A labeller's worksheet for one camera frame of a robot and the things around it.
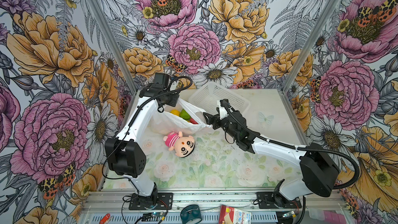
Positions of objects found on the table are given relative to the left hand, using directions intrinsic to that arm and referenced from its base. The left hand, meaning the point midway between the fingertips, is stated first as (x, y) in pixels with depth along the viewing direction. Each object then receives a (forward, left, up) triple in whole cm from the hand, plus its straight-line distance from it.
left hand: (172, 102), depth 85 cm
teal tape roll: (-48, -11, -13) cm, 51 cm away
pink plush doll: (-19, -6, -14) cm, 24 cm away
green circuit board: (-48, +4, -21) cm, 52 cm away
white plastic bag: (-9, +3, -7) cm, 12 cm away
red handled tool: (-49, +28, -22) cm, 60 cm away
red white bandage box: (-49, -28, -18) cm, 59 cm away
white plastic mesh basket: (+23, -19, -19) cm, 35 cm away
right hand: (-8, -20, -1) cm, 22 cm away
